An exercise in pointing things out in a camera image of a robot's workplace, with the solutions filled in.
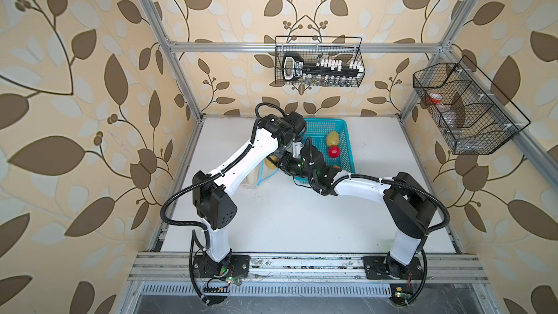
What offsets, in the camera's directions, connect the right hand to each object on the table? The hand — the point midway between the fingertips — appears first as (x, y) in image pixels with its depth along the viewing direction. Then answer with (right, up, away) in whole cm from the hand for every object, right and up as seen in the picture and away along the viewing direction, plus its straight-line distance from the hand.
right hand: (268, 160), depth 80 cm
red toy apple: (+29, +2, +21) cm, 36 cm away
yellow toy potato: (+29, +8, +26) cm, 40 cm away
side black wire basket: (+70, +16, -7) cm, 72 cm away
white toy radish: (-8, -9, +12) cm, 17 cm away
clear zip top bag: (-3, -5, +7) cm, 9 cm away
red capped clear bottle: (+63, +23, +1) cm, 67 cm away
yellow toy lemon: (+1, -2, -3) cm, 3 cm away
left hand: (0, +6, -1) cm, 6 cm away
